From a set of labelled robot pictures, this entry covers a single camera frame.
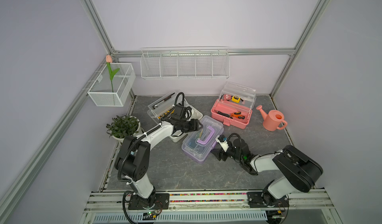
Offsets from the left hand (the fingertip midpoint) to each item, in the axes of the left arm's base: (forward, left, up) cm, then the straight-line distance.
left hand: (200, 128), depth 88 cm
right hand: (-8, -8, -7) cm, 13 cm away
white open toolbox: (+19, +25, -1) cm, 32 cm away
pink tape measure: (+27, -23, -4) cm, 35 cm away
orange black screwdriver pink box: (+15, -29, -10) cm, 34 cm away
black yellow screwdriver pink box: (+16, -19, -9) cm, 27 cm away
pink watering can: (+3, -47, -1) cm, 47 cm away
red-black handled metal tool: (+20, +28, 0) cm, 34 cm away
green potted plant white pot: (+1, +43, +5) cm, 43 cm away
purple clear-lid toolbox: (-9, 0, -1) cm, 9 cm away
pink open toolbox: (+20, -27, -5) cm, 34 cm away
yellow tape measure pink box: (+24, -29, -3) cm, 37 cm away
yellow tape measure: (0, +15, +17) cm, 23 cm away
